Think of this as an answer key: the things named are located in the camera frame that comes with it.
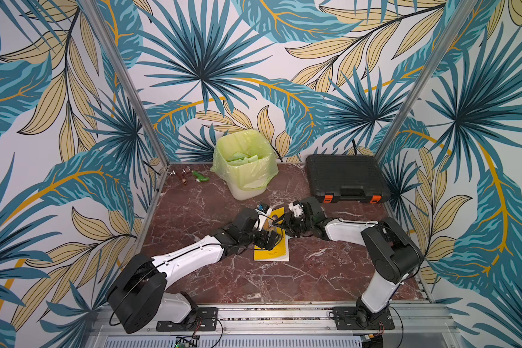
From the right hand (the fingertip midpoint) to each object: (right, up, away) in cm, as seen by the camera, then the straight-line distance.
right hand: (274, 224), depth 90 cm
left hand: (-2, -2, -8) cm, 8 cm away
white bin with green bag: (-11, +18, +2) cm, 21 cm away
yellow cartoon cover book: (+2, -10, -6) cm, 12 cm away
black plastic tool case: (+39, +20, +19) cm, 47 cm away
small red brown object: (-44, +18, +20) cm, 52 cm away
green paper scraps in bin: (-15, +29, +13) cm, 35 cm away
